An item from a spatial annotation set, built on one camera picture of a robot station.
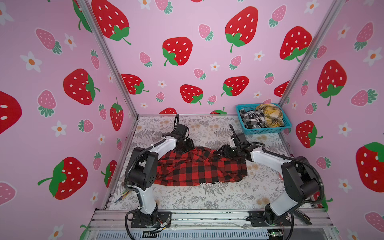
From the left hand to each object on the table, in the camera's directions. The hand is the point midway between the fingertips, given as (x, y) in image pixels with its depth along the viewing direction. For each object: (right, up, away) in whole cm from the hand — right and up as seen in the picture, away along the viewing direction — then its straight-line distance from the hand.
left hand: (193, 147), depth 95 cm
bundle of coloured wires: (-38, -24, -13) cm, 47 cm away
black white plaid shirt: (+44, +19, +12) cm, 50 cm away
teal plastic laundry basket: (+44, +30, +21) cm, 57 cm away
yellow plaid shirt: (+59, +22, +13) cm, 64 cm away
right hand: (+17, -2, -3) cm, 18 cm away
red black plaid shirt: (+3, -10, -6) cm, 12 cm away
